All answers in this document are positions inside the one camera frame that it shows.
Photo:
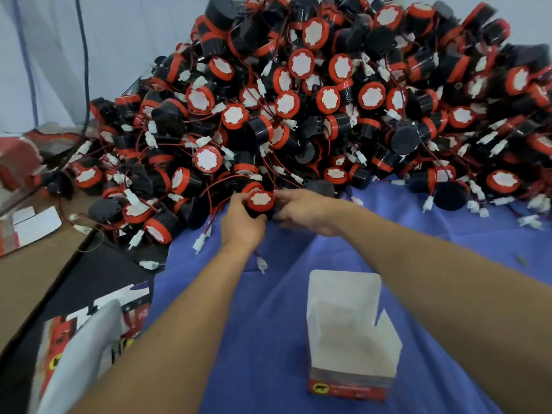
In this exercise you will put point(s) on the person's right hand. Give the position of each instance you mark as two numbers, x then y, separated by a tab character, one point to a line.
309	211

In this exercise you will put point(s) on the person's left hand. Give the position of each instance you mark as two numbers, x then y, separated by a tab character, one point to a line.
243	226

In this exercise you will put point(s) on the buzzer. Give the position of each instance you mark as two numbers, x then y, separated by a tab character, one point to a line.
260	201

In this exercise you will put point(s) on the pile of black red buzzers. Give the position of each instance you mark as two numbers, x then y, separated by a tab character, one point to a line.
345	90

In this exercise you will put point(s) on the person's right forearm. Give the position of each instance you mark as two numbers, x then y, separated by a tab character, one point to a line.
457	306

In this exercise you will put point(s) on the person's left forearm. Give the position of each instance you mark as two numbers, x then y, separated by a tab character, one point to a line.
164	340

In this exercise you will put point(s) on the blue table cloth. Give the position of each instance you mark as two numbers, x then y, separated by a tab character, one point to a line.
259	358

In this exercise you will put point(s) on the brown cardboard piece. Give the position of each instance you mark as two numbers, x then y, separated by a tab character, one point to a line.
34	276

